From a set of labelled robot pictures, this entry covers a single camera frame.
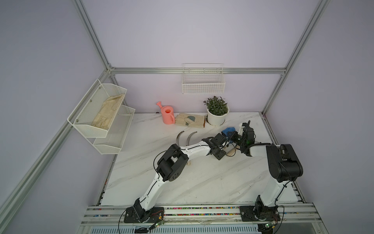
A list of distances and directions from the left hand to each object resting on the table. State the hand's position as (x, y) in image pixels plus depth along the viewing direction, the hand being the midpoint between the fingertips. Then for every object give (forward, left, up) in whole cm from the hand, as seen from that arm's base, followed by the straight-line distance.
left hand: (219, 151), depth 96 cm
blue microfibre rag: (+13, -6, +8) cm, 16 cm away
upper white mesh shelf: (+5, +71, +30) cm, 77 cm away
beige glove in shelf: (+4, +66, +29) cm, 72 cm away
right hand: (+12, -8, +5) cm, 15 cm away
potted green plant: (+25, 0, +16) cm, 29 cm away
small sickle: (+13, +29, 0) cm, 31 cm away
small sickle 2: (0, -11, 0) cm, 11 cm away
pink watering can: (+28, +37, +9) cm, 47 cm away
